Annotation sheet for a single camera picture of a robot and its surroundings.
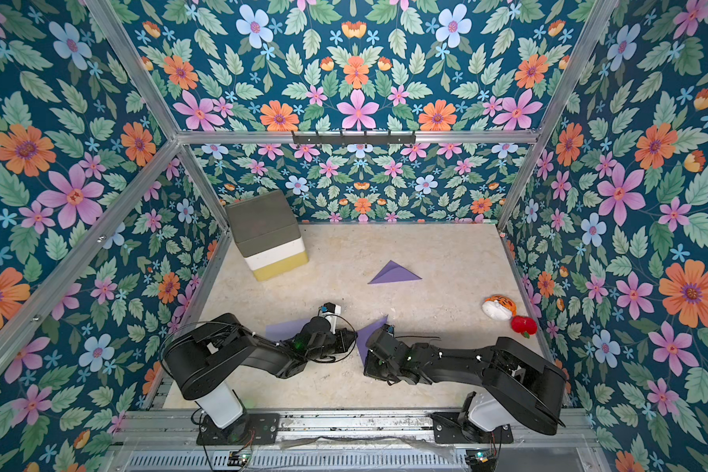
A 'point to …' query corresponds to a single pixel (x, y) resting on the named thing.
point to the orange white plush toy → (499, 308)
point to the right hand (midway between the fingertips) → (363, 371)
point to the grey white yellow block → (267, 234)
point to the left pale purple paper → (284, 330)
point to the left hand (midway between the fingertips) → (360, 338)
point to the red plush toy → (525, 325)
